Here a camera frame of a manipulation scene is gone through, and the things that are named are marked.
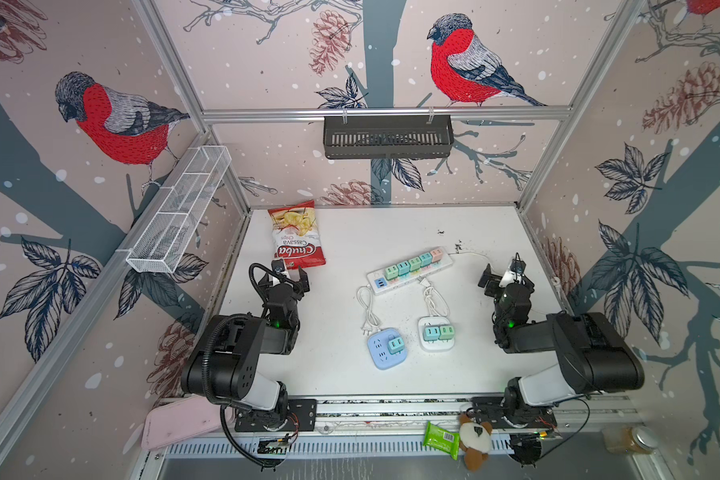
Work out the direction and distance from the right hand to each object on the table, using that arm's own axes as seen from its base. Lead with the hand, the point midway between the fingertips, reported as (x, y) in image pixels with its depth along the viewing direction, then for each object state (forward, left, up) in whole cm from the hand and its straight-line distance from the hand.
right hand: (505, 271), depth 89 cm
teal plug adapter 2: (-23, +34, -3) cm, 41 cm away
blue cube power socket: (-22, +38, -7) cm, 45 cm away
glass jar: (-41, -17, -2) cm, 45 cm away
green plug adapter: (0, +35, -2) cm, 35 cm away
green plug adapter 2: (-18, +19, -4) cm, 27 cm away
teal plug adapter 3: (-19, +23, -4) cm, 30 cm away
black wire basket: (+42, +36, +21) cm, 59 cm away
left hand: (-3, +68, +4) cm, 68 cm away
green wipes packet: (-43, +23, -9) cm, 49 cm away
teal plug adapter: (+5, +24, -2) cm, 24 cm away
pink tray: (-41, +87, -8) cm, 97 cm away
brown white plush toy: (-42, +15, -8) cm, 45 cm away
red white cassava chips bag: (+15, +69, -3) cm, 71 cm away
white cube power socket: (-20, +21, -8) cm, 30 cm away
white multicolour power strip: (+2, +29, -3) cm, 30 cm away
